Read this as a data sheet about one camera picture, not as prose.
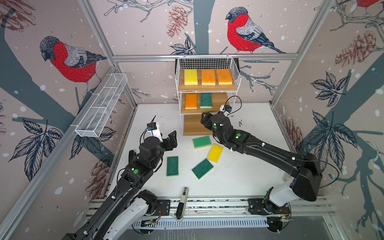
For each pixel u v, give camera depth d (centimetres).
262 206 73
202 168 86
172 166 86
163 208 73
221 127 55
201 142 98
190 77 75
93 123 71
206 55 95
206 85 73
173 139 64
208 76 75
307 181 40
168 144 62
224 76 75
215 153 93
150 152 50
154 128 59
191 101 87
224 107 69
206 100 87
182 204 70
